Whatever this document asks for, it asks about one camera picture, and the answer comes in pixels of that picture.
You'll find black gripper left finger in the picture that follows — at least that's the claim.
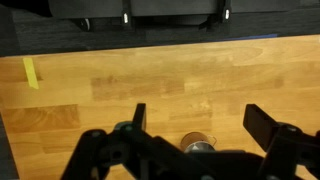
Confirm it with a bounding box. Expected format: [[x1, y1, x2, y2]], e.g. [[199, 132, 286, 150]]
[[60, 102, 188, 180]]

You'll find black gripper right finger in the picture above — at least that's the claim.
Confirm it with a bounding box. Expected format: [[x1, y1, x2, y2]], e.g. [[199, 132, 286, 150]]
[[243, 104, 320, 180]]

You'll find small silver metal pot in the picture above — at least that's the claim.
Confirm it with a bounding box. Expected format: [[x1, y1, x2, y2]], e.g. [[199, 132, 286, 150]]
[[180, 132, 217, 153]]

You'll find yellow tape strip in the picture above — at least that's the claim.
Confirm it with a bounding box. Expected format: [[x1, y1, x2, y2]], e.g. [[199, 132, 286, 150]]
[[23, 57, 39, 89]]

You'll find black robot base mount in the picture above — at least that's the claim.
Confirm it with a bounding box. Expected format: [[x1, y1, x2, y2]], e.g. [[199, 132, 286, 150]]
[[48, 0, 301, 33]]

